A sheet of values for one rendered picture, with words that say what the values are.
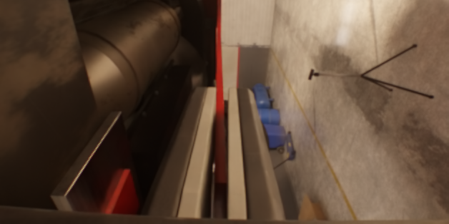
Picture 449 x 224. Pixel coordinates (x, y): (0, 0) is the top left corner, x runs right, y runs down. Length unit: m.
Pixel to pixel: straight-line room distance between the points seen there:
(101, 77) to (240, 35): 8.60
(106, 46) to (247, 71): 8.98
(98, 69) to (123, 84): 0.04
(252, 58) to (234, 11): 1.85
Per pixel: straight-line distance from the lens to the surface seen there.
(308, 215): 4.67
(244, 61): 9.15
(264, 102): 7.71
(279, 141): 6.40
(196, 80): 0.94
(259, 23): 8.86
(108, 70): 0.36
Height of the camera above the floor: 1.60
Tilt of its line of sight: 1 degrees up
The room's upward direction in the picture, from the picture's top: 89 degrees counter-clockwise
